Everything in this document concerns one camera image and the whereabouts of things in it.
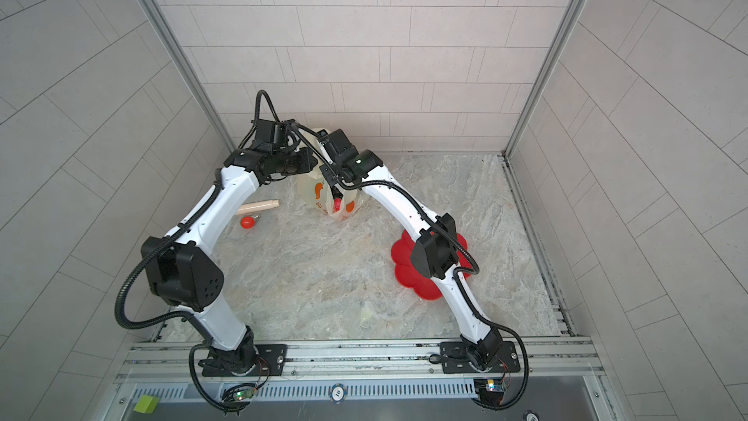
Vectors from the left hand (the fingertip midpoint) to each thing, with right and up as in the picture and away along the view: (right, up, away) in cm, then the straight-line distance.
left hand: (324, 156), depth 84 cm
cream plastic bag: (-6, -10, +12) cm, 17 cm away
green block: (-35, -57, -20) cm, 69 cm away
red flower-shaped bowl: (+24, -35, +1) cm, 42 cm away
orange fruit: (-4, -10, +9) cm, 15 cm away
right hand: (+2, -3, +4) cm, 5 cm away
